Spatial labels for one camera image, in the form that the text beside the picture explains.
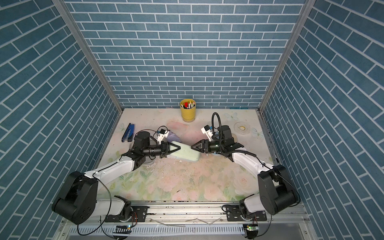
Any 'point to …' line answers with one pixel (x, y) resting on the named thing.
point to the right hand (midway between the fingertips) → (196, 148)
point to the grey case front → (185, 153)
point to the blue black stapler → (128, 134)
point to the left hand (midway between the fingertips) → (181, 151)
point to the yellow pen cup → (188, 115)
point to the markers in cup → (188, 105)
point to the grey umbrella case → (148, 160)
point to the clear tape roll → (241, 128)
